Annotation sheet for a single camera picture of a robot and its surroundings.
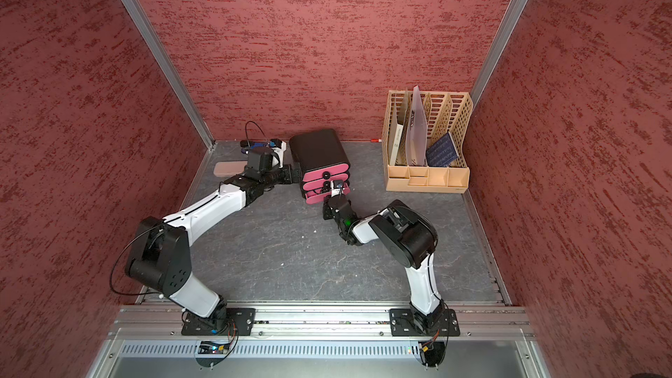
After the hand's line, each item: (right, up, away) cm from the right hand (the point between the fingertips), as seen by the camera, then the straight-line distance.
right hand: (328, 201), depth 99 cm
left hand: (-11, +12, -10) cm, 19 cm away
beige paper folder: (+25, +33, -9) cm, 42 cm away
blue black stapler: (-34, +23, +16) cm, 44 cm away
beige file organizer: (+48, +36, +7) cm, 61 cm away
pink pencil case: (-46, +13, +17) cm, 51 cm away
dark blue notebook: (+46, +19, +3) cm, 50 cm away
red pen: (+22, +27, +26) cm, 44 cm away
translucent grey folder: (+38, +29, +12) cm, 49 cm away
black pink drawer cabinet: (-2, +16, -7) cm, 18 cm away
